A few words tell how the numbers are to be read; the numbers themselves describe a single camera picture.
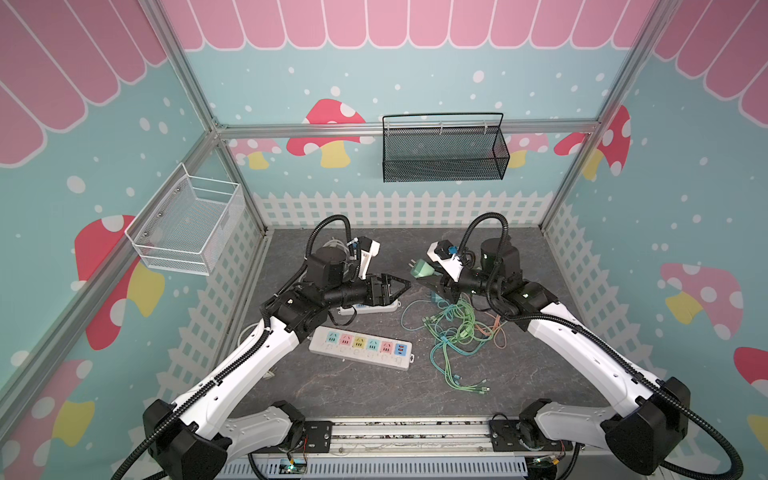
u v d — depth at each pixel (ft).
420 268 2.25
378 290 1.98
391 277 2.01
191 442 1.21
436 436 2.49
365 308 3.13
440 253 1.92
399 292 2.07
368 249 2.07
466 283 2.04
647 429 1.23
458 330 2.77
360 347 2.86
